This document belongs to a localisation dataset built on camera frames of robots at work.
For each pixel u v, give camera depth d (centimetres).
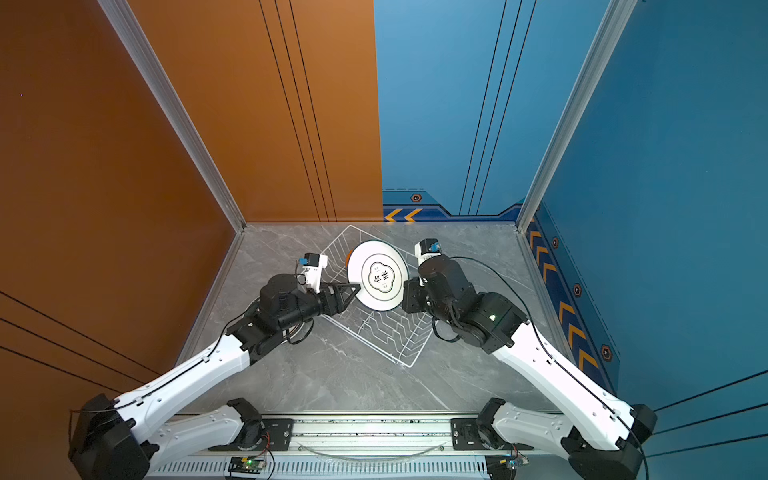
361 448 73
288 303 60
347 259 72
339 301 66
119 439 38
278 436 73
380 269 70
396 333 83
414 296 57
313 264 66
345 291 71
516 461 69
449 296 45
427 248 57
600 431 36
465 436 72
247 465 70
